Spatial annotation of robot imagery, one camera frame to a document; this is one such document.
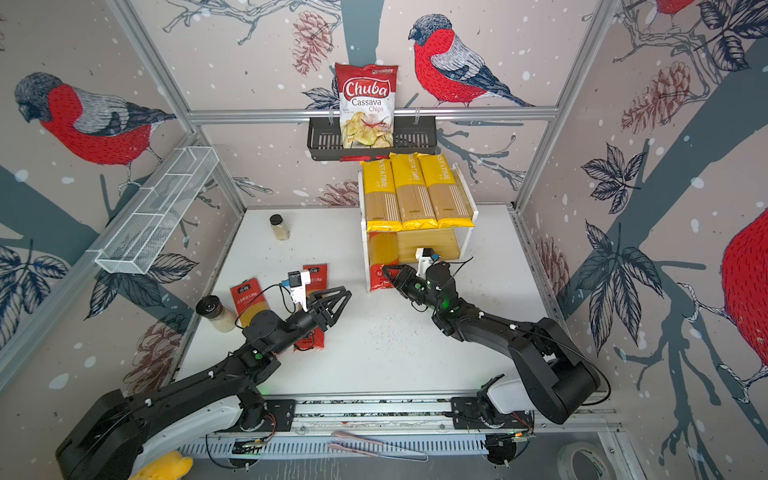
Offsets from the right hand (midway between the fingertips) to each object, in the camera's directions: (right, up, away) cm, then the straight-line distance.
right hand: (380, 277), depth 81 cm
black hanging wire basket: (+10, +44, +14) cm, 47 cm away
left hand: (-8, -2, -13) cm, 15 cm away
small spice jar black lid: (-38, +13, +26) cm, 48 cm away
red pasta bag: (-42, -9, +11) cm, 45 cm away
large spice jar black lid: (-46, -12, +3) cm, 48 cm away
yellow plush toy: (-44, -38, -19) cm, 61 cm away
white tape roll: (+42, -40, -17) cm, 60 cm away
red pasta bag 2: (+1, +8, +5) cm, 9 cm away
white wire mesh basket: (-60, +12, -8) cm, 62 cm away
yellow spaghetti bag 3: (+18, +19, -8) cm, 27 cm away
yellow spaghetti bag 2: (+9, +23, -5) cm, 25 cm away
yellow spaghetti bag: (+1, +19, -8) cm, 21 cm away
